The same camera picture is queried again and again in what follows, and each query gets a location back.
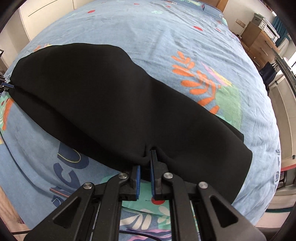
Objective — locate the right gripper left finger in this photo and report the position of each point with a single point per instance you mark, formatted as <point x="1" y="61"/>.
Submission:
<point x="130" y="190"/>

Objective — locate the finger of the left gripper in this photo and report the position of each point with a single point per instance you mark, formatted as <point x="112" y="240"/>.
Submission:
<point x="5" y="86"/>

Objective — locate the metal rail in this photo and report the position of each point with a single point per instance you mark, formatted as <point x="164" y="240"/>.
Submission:
<point x="286" y="70"/>

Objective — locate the wooden drawer cabinet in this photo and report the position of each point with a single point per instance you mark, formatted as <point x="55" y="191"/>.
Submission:
<point x="258" y="45"/>

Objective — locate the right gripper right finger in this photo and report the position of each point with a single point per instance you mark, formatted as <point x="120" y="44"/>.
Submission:
<point x="162" y="188"/>

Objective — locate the white printer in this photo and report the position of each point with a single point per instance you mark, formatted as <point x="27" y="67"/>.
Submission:
<point x="266" y="26"/>

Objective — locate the wooden headboard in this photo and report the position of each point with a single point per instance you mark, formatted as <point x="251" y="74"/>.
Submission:
<point x="219" y="4"/>

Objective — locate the black pants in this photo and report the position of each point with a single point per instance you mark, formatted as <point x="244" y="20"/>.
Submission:
<point x="96" y="100"/>

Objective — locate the dark blue bag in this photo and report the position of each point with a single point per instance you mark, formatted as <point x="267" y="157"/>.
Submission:
<point x="268" y="73"/>

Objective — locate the teal curtain right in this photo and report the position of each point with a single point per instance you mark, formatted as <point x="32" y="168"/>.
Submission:
<point x="280" y="29"/>

